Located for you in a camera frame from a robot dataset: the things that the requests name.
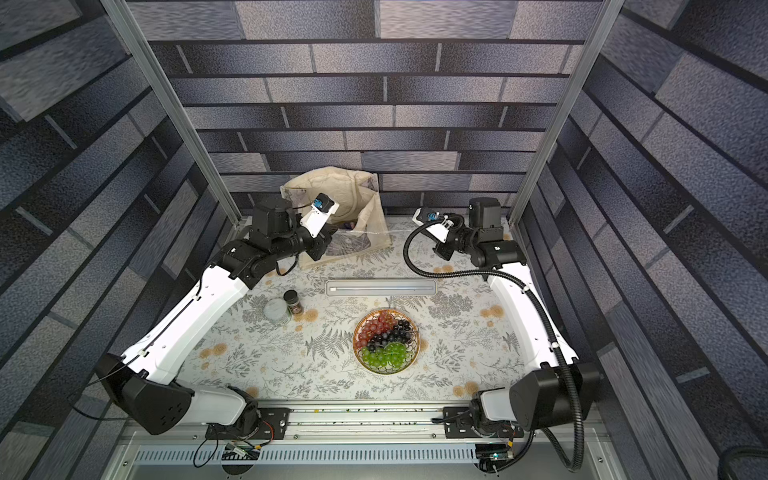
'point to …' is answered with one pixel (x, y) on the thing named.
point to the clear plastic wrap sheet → (372, 259)
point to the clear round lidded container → (277, 312)
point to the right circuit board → (491, 456)
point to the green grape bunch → (393, 353)
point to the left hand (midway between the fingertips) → (333, 222)
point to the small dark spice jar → (293, 302)
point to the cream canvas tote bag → (360, 221)
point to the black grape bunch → (400, 332)
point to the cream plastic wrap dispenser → (381, 287)
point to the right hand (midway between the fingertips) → (426, 223)
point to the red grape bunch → (374, 327)
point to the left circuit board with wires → (240, 457)
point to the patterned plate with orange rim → (412, 347)
